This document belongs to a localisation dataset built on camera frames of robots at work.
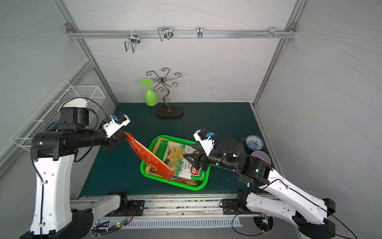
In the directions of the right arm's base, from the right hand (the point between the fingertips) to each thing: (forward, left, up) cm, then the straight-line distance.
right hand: (188, 150), depth 59 cm
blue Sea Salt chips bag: (+9, +17, -21) cm, 29 cm away
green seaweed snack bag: (+9, +11, -22) cm, 26 cm away
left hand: (+5, +27, +3) cm, 27 cm away
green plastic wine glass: (+41, +28, -11) cm, 51 cm away
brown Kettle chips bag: (-4, +2, -27) cm, 28 cm away
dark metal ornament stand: (+48, +23, -32) cm, 62 cm away
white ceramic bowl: (+27, +62, -2) cm, 68 cm away
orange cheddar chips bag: (-6, +13, 0) cm, 14 cm away
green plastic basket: (+3, +26, -24) cm, 35 cm away
